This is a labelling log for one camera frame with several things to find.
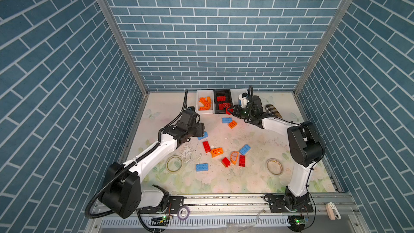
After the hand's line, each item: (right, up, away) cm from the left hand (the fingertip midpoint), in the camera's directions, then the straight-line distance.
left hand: (204, 127), depth 85 cm
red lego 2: (+13, +12, +26) cm, 32 cm away
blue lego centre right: (+23, -14, +6) cm, 27 cm away
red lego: (+10, +17, +30) cm, 36 cm away
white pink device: (+58, -35, -14) cm, 70 cm away
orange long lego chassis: (0, +14, +27) cm, 30 cm away
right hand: (+15, +9, +10) cm, 20 cm away
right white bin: (+20, +21, +30) cm, 42 cm away
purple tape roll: (-6, -37, -14) cm, 40 cm away
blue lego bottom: (-1, -21, 0) cm, 21 cm away
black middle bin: (+11, +22, +31) cm, 40 cm away
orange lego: (0, +10, +25) cm, 27 cm away
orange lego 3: (+7, -14, +4) cm, 16 cm away
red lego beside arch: (+21, -18, +2) cm, 28 cm away
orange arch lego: (+16, -16, +2) cm, 23 cm away
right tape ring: (+38, -21, +1) cm, 44 cm away
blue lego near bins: (+14, +2, +19) cm, 24 cm away
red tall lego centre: (+1, -12, +7) cm, 13 cm away
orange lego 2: (+17, 0, +17) cm, 24 cm away
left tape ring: (-16, -20, +2) cm, 26 cm away
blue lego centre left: (+1, -6, +12) cm, 13 cm away
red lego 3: (+12, -19, +2) cm, 23 cm away
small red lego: (+15, +9, +6) cm, 18 cm away
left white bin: (-2, +20, +31) cm, 37 cm away
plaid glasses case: (+45, +10, +24) cm, 51 cm away
